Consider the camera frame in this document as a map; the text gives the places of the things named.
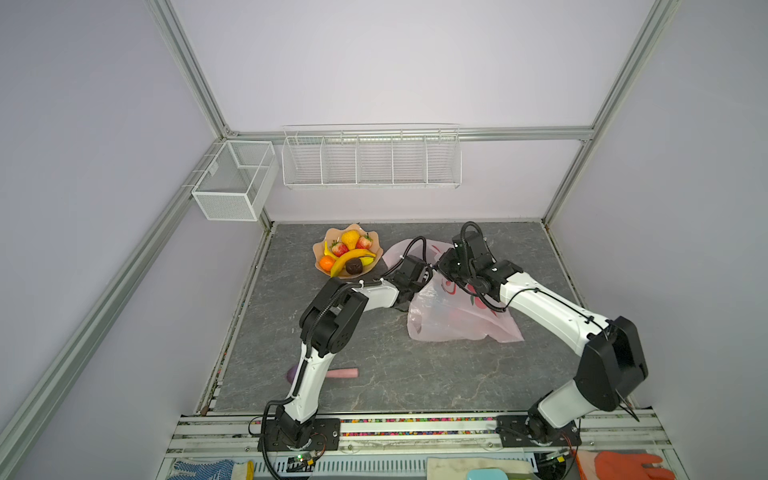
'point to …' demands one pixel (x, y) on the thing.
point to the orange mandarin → (326, 262)
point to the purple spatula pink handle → (345, 372)
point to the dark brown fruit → (353, 265)
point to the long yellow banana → (350, 254)
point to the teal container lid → (486, 474)
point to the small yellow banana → (327, 252)
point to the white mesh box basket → (237, 182)
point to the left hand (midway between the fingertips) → (456, 310)
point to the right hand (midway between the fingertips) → (436, 263)
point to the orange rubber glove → (614, 465)
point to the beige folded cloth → (516, 468)
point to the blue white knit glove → (215, 470)
